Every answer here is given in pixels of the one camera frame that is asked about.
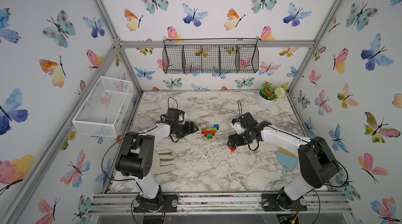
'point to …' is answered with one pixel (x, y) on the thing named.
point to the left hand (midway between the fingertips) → (196, 129)
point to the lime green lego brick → (214, 129)
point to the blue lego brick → (216, 126)
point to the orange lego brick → (203, 130)
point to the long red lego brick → (210, 132)
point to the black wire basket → (210, 55)
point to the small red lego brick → (232, 149)
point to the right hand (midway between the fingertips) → (234, 141)
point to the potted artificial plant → (267, 94)
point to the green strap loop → (166, 153)
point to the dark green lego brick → (210, 136)
